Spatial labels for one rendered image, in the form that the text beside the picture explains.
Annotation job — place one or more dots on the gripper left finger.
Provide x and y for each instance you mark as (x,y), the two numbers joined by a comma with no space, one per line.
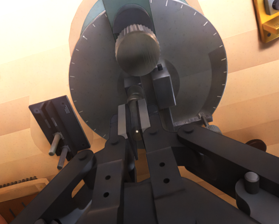
(113,168)

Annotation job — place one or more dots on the knurled grey plunger knob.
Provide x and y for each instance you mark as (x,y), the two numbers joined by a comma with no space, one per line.
(138,53)

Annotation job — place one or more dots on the grey ball vice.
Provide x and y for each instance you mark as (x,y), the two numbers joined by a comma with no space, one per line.
(190,70)

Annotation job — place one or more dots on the dark slot rack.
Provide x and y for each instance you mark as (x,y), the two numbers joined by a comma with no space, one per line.
(71,121)

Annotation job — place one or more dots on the dark red round knob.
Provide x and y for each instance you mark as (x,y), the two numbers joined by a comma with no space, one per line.
(256,145)

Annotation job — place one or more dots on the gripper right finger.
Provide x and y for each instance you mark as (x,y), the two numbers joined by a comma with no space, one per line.
(162,172)

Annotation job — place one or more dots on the small knurled jaw screw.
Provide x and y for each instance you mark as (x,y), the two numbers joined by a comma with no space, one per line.
(210,126)

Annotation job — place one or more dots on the grey jaw block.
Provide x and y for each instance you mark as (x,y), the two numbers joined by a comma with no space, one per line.
(163,89)

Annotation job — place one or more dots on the green vice frame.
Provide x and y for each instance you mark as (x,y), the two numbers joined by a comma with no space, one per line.
(107,14)

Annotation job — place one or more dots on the wooden tool tray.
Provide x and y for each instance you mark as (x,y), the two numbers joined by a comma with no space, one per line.
(15,198)

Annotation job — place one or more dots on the grey steel pin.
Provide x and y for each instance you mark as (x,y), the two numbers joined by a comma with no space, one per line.
(134,93)
(62,158)
(55,144)

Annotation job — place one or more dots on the yellow gauge fixture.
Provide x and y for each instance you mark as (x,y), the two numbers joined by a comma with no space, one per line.
(273,25)

